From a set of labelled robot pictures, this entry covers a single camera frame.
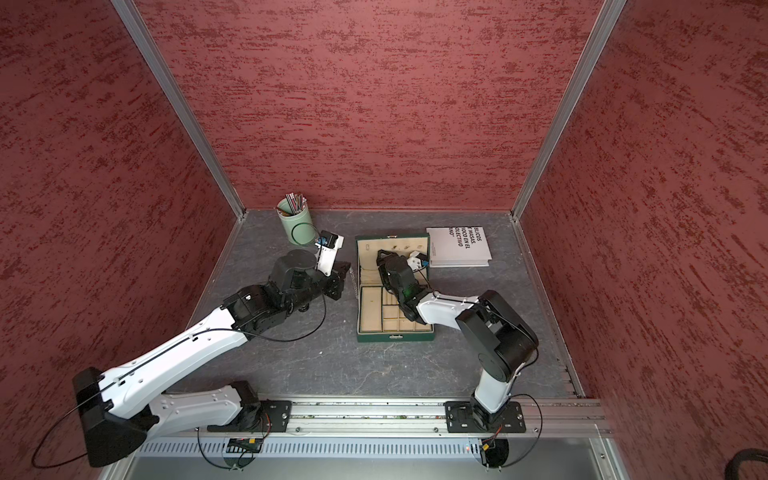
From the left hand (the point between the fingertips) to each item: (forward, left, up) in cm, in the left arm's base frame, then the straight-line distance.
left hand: (346, 270), depth 72 cm
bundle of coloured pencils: (+36, +24, -11) cm, 44 cm away
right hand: (+13, -6, -14) cm, 20 cm away
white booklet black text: (+26, -37, -23) cm, 51 cm away
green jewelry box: (-3, -8, -22) cm, 23 cm away
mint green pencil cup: (+30, +22, -12) cm, 39 cm away
